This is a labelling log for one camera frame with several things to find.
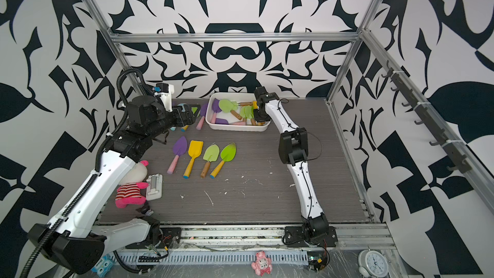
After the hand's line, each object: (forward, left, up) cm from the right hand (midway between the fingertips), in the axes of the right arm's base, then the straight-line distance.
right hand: (261, 115), depth 107 cm
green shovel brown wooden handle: (+4, +8, -3) cm, 9 cm away
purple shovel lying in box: (-1, +23, -4) cm, 23 cm away
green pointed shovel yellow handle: (-22, +18, -4) cm, 29 cm away
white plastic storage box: (+14, +13, 0) cm, 19 cm away
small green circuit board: (-64, -17, -6) cm, 67 cm away
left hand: (-20, +29, +31) cm, 47 cm away
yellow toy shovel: (-20, +34, -3) cm, 39 cm away
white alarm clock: (-66, -35, -1) cm, 74 cm away
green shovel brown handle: (+10, +20, -3) cm, 23 cm away
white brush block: (-39, +48, -3) cm, 62 cm away
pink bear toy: (-66, +3, -1) cm, 66 cm away
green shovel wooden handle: (-22, +25, -4) cm, 34 cm away
